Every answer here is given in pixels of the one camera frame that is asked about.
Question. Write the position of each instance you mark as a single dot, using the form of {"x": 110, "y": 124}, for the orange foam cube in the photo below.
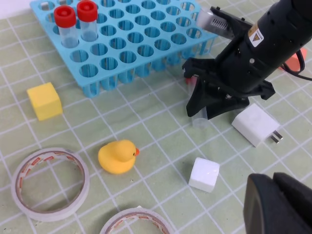
{"x": 293, "y": 61}

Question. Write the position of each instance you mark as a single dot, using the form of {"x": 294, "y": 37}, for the white foam cube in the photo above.
{"x": 204, "y": 174}

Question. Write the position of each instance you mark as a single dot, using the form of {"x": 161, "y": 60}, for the red capped tube left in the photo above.
{"x": 65, "y": 20}

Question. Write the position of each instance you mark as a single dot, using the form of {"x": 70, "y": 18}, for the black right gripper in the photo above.
{"x": 243, "y": 66}

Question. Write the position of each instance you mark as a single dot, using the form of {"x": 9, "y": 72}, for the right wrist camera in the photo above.
{"x": 221, "y": 23}

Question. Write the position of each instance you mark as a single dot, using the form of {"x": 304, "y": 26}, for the white tape roll lower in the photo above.
{"x": 140, "y": 220}

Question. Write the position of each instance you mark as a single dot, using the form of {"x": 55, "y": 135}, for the yellow foam cube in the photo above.
{"x": 45, "y": 101}

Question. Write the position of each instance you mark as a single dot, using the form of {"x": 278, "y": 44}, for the yellow rubber duck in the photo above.
{"x": 118, "y": 157}

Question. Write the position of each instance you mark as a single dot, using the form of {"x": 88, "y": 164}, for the red capped tube right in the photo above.
{"x": 87, "y": 12}

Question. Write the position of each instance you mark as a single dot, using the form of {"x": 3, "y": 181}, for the cyan tube rack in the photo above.
{"x": 129, "y": 38}

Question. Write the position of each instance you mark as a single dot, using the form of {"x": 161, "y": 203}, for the white tape roll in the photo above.
{"x": 140, "y": 220}
{"x": 36, "y": 184}

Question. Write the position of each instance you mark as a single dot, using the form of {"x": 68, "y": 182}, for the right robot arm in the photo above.
{"x": 289, "y": 26}

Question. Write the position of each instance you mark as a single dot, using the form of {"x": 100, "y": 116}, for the green grid cloth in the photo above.
{"x": 149, "y": 112}

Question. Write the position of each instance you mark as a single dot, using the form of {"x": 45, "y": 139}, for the white power adapter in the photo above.
{"x": 256, "y": 125}

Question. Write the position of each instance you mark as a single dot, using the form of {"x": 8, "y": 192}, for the red capped clear tube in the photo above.
{"x": 199, "y": 120}

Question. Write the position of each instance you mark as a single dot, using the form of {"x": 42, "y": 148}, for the white tape roll upper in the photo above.
{"x": 36, "y": 184}

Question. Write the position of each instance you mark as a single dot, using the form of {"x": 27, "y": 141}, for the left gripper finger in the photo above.
{"x": 277, "y": 205}

